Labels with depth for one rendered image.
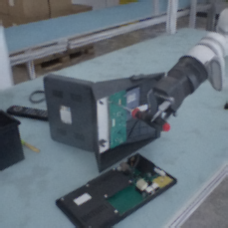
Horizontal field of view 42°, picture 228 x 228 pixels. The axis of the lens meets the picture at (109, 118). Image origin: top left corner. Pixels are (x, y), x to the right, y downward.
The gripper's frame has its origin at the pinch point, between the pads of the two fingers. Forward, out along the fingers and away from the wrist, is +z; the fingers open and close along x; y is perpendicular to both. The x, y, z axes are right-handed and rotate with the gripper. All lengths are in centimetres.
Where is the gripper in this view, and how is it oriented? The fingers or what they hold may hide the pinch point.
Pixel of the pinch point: (152, 124)
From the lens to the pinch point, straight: 63.0
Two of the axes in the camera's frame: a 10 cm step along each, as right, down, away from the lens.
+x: -3.2, -6.5, -6.9
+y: -6.7, -3.5, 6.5
